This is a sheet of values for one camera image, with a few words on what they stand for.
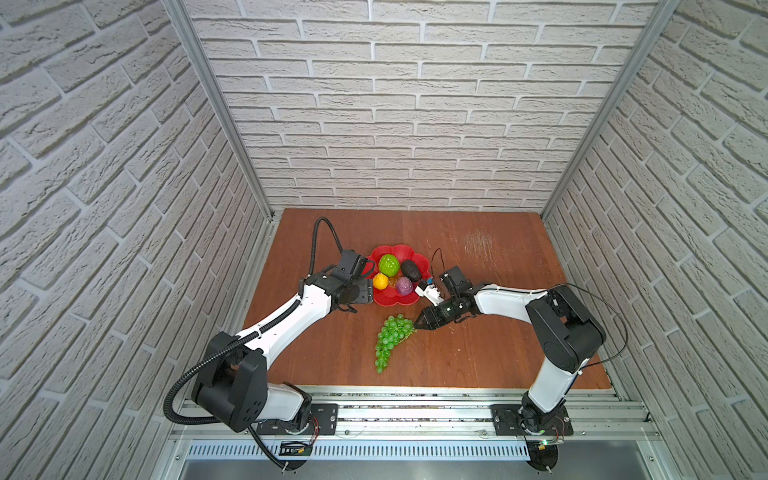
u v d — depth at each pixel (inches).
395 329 33.6
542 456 27.9
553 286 20.9
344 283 25.3
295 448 28.5
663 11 27.0
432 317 31.3
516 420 29.1
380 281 37.7
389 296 37.5
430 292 33.6
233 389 16.1
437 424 29.3
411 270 38.3
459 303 28.1
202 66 30.7
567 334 19.1
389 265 38.3
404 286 37.2
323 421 28.7
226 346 16.6
